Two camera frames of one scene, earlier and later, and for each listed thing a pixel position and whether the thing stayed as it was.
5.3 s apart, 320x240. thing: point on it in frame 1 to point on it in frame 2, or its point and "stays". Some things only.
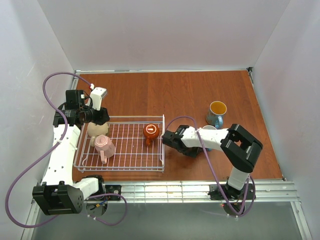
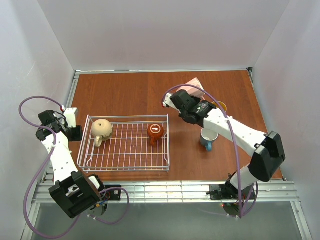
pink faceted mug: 104,145 to 192,90
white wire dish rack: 132,154 stays
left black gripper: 101,115 to 75,132
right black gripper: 168,137 to 179,100
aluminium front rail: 264,191 stays
